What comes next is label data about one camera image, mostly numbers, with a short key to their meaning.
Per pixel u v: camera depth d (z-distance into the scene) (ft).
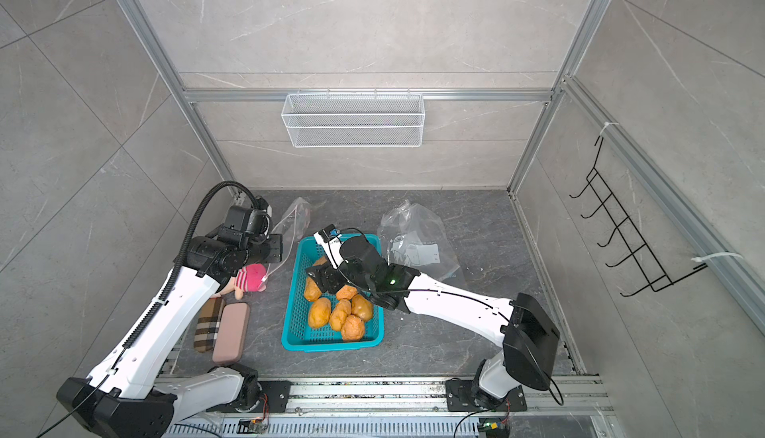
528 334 1.33
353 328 2.56
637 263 2.07
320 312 2.74
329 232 2.01
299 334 2.62
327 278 2.02
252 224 1.82
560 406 2.43
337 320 2.68
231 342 2.64
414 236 3.32
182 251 1.52
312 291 2.75
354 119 3.29
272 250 2.16
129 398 1.25
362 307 2.74
